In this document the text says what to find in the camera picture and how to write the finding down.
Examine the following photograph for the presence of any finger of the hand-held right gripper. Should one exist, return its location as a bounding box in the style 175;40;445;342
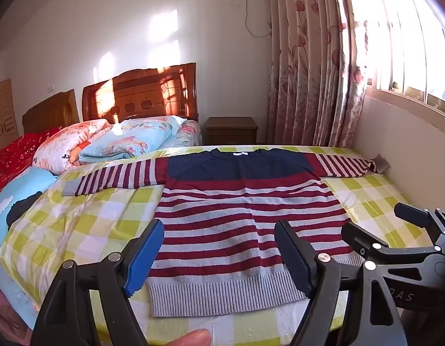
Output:
393;202;437;230
341;221;389;260

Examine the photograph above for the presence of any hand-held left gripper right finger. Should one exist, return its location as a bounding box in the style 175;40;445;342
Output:
274;220;407;346

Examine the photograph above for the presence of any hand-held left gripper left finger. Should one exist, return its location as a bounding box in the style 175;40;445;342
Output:
30;218;165;346

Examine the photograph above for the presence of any red grey striped navy sweater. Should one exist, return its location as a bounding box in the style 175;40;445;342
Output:
62;148;391;318

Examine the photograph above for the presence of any yellow-green checked bed sheet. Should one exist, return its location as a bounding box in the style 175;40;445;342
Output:
0;144;439;346

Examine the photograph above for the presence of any light blue floral quilt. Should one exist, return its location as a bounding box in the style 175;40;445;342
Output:
78;115;187;163

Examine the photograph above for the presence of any blue cloud print pillow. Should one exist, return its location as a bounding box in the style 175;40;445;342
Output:
0;168;59;246

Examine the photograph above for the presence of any pink floral quilt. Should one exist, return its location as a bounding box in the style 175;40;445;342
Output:
32;118;111;175

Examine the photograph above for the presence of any wooden nightstand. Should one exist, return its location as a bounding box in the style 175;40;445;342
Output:
204;117;259;145

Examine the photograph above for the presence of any pink patterned cloth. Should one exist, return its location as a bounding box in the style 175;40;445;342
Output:
0;277;37;346

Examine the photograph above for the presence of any large carved wooden headboard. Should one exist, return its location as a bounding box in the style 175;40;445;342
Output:
81;62;199;123

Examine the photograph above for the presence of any red patterned quilt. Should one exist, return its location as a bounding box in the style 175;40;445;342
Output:
0;127;63;199

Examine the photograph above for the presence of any barred window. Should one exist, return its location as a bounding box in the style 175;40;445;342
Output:
345;0;445;118

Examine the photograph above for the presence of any small plain wooden headboard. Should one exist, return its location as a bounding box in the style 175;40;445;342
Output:
22;89;80;134

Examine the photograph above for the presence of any pink floral curtain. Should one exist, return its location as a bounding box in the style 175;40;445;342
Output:
264;0;374;148

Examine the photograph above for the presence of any light wooden wardrobe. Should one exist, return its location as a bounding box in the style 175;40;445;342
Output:
0;78;19;155

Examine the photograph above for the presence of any white wall cable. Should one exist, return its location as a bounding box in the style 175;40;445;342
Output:
243;0;271;38

